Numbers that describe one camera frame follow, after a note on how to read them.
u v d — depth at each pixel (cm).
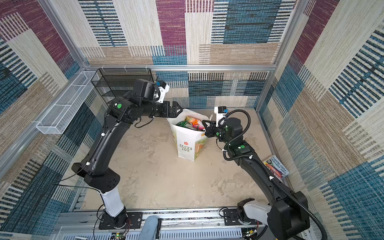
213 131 67
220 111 65
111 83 102
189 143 81
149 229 69
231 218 73
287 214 40
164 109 59
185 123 90
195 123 87
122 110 44
